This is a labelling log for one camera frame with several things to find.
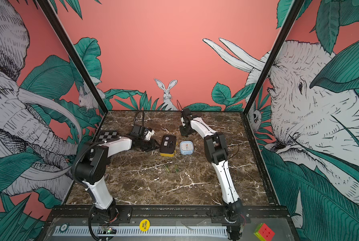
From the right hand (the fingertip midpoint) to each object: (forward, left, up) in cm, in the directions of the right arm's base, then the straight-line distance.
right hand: (183, 130), depth 106 cm
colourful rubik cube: (-60, -38, +2) cm, 71 cm away
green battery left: (-28, +10, -2) cm, 30 cm away
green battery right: (-29, +3, -2) cm, 29 cm away
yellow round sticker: (-57, +18, -2) cm, 60 cm away
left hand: (-14, +14, +3) cm, 21 cm away
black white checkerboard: (-6, +52, +2) cm, 53 cm away
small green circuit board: (-60, +35, -2) cm, 69 cm away
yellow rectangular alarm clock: (-15, +10, +2) cm, 18 cm away
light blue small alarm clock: (-15, -2, 0) cm, 15 cm away
